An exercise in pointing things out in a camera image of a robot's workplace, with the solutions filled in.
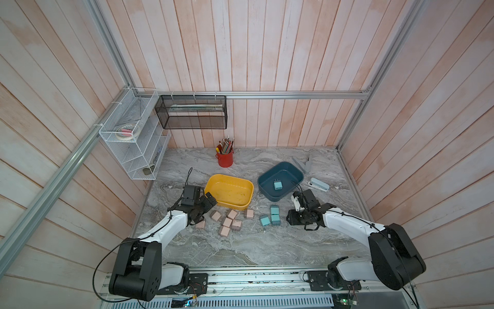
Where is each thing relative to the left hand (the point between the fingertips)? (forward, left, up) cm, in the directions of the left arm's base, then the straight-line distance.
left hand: (210, 206), depth 90 cm
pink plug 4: (-3, -19, -2) cm, 19 cm away
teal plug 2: (-5, -31, -3) cm, 32 cm away
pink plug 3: (-3, -10, -3) cm, 11 cm away
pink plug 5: (-7, -9, -3) cm, 11 cm away
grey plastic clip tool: (+29, -54, -3) cm, 61 cm away
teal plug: (-6, -26, -3) cm, 27 cm away
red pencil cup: (+30, -5, -1) cm, 30 cm away
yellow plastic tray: (+11, -8, -5) cm, 15 cm away
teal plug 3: (+14, -34, -2) cm, 37 cm away
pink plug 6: (-8, -12, -2) cm, 15 cm away
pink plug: (-8, +4, -1) cm, 9 cm away
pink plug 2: (-4, -3, -3) cm, 6 cm away
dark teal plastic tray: (+22, -42, -4) cm, 48 cm away
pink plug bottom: (-11, -8, -3) cm, 13 cm away
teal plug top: (0, -31, -3) cm, 31 cm away
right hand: (-3, -39, -4) cm, 39 cm away
